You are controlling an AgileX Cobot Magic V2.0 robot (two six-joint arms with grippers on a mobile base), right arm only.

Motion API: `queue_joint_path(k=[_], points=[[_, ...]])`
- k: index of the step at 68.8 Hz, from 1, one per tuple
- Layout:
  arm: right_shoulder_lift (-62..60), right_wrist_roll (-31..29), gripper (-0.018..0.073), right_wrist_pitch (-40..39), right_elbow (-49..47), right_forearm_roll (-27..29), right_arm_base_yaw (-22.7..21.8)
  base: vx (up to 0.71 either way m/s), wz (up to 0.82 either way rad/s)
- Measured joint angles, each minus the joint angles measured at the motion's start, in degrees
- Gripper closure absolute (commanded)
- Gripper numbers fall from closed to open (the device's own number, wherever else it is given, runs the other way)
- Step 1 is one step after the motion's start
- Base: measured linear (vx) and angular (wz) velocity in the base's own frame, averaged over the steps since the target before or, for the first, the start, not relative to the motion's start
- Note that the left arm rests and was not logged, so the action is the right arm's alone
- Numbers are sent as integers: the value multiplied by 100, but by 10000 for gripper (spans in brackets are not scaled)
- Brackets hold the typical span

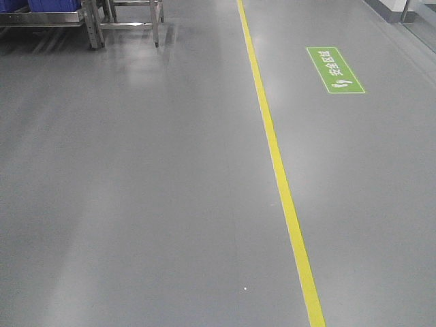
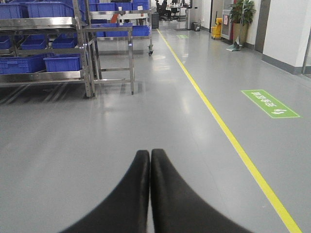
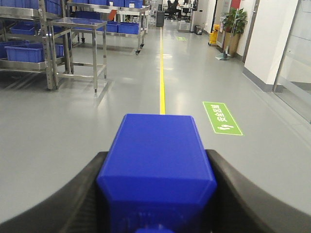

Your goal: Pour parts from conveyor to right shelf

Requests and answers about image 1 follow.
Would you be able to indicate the blue plastic bin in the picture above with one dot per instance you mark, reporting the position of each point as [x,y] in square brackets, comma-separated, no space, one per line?
[13,6]
[54,4]

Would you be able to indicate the steel rack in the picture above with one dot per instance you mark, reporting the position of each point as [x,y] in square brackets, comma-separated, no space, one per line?
[51,18]

